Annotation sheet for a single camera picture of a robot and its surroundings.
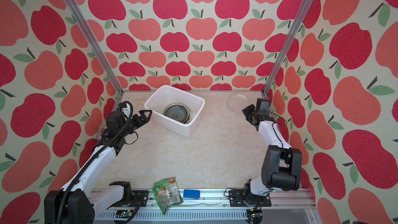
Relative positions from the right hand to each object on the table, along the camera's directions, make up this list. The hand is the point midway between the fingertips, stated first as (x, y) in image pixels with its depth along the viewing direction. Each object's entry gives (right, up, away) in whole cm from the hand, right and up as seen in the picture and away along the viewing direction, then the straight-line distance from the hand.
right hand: (246, 111), depth 90 cm
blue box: (-31, -40, -15) cm, 53 cm away
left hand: (-55, -2, -10) cm, 56 cm away
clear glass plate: (-4, +5, +5) cm, 9 cm away
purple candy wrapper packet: (-89, -14, +5) cm, 90 cm away
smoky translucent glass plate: (-42, 0, +12) cm, 44 cm away
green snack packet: (-44, -39, -15) cm, 61 cm away
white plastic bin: (-48, +11, +10) cm, 50 cm away
